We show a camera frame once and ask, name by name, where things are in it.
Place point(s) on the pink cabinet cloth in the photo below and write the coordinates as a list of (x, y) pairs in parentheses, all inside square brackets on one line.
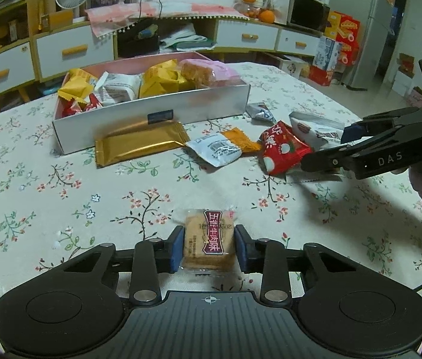
[(120, 17)]

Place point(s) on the white grey snack packet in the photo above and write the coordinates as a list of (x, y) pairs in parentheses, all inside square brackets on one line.
[(114, 88)]

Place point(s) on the clear white cake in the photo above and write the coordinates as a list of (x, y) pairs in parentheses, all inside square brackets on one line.
[(308, 179)]

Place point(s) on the brown biscuit packet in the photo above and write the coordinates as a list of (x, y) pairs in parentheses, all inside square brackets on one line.
[(209, 240)]

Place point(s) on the white orange snack packet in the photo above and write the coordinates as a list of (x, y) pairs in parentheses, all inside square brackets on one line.
[(222, 148)]

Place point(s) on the silver refrigerator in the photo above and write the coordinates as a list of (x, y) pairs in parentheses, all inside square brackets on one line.
[(375, 18)]

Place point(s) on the wooden white tv cabinet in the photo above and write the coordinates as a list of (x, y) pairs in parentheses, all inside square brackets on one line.
[(46, 56)]

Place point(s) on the black basket in cabinet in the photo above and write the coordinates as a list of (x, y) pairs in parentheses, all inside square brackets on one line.
[(129, 45)]

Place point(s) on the pink cake packet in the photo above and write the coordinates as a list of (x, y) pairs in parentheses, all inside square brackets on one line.
[(208, 73)]

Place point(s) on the pink white snack box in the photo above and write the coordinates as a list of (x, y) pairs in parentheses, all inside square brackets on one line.
[(78, 132)]

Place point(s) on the gold foil snack bar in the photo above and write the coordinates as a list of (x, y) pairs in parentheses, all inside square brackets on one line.
[(145, 141)]

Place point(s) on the lower orange fruit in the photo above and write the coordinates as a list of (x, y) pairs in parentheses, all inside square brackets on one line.
[(266, 16)]

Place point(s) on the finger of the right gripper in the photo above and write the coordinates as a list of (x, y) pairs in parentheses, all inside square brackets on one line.
[(399, 126), (346, 156)]

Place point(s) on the floral tablecloth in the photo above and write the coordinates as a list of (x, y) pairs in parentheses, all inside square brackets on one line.
[(54, 207)]

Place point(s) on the red white candy packet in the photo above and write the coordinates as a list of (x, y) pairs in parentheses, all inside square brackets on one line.
[(73, 107)]

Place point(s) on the blue white milk carton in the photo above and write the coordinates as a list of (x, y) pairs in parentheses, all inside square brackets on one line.
[(328, 51)]

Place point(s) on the large yellow snack bag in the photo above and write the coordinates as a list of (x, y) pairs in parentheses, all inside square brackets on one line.
[(78, 87)]

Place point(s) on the red orange carton stack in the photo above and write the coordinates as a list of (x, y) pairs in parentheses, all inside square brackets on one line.
[(344, 29)]

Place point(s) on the red strawberry candy packet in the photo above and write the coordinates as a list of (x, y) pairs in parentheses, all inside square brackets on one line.
[(282, 149)]

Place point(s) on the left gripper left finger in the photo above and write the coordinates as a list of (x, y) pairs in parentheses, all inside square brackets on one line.
[(150, 259)]

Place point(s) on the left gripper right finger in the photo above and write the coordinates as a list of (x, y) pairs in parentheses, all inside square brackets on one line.
[(268, 258)]

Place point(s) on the black microwave oven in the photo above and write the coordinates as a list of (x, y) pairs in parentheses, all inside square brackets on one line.
[(308, 14)]

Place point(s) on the small silver blue packet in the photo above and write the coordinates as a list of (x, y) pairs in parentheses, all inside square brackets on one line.
[(260, 112)]

